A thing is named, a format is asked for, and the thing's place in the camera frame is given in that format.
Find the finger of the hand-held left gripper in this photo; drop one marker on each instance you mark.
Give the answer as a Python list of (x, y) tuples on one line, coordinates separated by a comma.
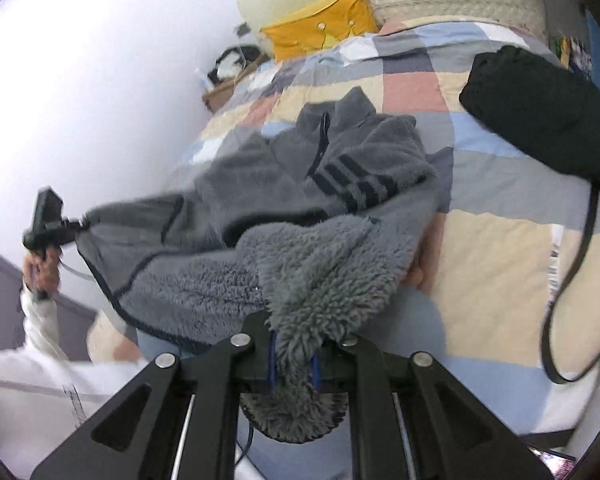
[(75, 222)]

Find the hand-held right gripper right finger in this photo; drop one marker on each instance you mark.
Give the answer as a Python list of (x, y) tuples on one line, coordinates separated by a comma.
[(380, 375)]

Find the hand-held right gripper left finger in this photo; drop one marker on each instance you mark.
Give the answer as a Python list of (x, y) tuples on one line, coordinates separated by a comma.
[(215, 375)]

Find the grey fleece zip jacket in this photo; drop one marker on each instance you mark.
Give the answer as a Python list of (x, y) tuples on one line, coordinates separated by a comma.
[(330, 270)]

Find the person's left forearm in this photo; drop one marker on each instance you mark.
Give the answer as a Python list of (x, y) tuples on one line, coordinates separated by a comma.
[(42, 325)]

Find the person's left hand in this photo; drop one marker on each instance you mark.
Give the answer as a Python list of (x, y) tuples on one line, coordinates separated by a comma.
[(50, 267)]

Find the checkered patchwork quilt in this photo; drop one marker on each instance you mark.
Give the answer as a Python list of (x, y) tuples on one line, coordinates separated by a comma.
[(490, 240)]

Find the person's white top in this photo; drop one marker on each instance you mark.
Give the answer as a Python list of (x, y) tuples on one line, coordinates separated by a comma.
[(30, 410)]

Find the wooden nightstand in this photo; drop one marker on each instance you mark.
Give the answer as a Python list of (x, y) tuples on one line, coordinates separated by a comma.
[(220, 95)]

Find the black smartphone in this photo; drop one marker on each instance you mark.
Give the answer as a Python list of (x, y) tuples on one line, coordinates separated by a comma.
[(560, 465)]

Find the white tissue box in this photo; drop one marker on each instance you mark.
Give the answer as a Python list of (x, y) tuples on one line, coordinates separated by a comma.
[(229, 66)]

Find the black cloth bag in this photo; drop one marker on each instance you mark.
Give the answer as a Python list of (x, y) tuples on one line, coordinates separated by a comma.
[(252, 52)]

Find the yellow crown print pillow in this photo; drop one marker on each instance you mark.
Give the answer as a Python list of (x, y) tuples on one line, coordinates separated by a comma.
[(305, 35)]

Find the row of small bottles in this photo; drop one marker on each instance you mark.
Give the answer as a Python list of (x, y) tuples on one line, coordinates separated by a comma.
[(562, 49)]

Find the grey wall socket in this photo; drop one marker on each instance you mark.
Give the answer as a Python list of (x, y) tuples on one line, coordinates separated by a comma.
[(241, 30)]

